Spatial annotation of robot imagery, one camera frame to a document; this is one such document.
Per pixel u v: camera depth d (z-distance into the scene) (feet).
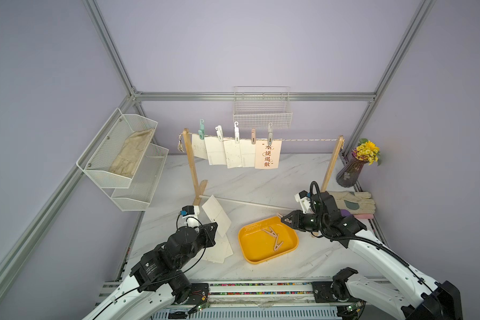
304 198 2.36
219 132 2.10
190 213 1.98
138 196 2.97
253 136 3.03
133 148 2.68
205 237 1.95
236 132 2.14
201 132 2.09
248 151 2.34
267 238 2.83
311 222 2.17
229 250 2.75
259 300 2.40
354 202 3.23
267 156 2.35
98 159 2.24
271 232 2.89
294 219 2.25
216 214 2.43
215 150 2.35
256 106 3.40
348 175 3.29
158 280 1.53
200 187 3.46
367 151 2.89
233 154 2.35
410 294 1.36
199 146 2.39
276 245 2.75
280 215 2.55
